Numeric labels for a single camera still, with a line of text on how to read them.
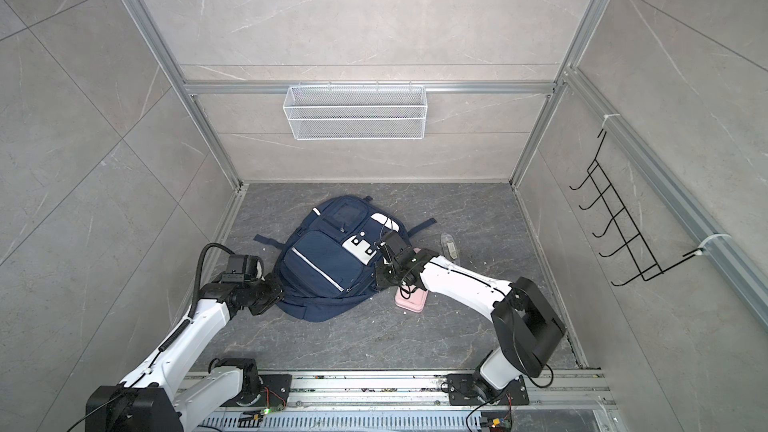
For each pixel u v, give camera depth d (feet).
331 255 3.07
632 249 2.05
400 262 2.12
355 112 3.30
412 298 2.87
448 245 3.29
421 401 2.39
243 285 2.14
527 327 1.42
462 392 2.37
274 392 2.39
